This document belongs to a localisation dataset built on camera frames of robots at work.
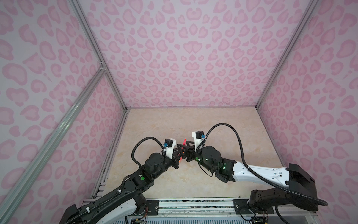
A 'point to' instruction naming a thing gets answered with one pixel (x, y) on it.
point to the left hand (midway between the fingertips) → (183, 147)
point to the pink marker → (183, 143)
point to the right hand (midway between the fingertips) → (181, 143)
